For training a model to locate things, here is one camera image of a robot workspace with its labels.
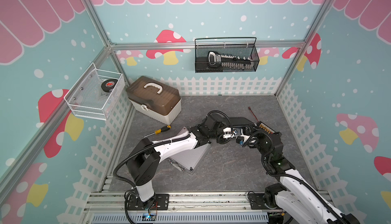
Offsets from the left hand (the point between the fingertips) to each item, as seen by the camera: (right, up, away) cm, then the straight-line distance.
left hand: (231, 131), depth 81 cm
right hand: (+11, +4, -1) cm, 12 cm away
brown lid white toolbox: (-41, +17, +8) cm, 45 cm away
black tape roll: (-65, +25, -2) cm, 70 cm away
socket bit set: (+2, +40, +8) cm, 40 cm away
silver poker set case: (-23, -16, +1) cm, 28 cm away
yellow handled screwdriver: (-44, -2, +18) cm, 48 cm away
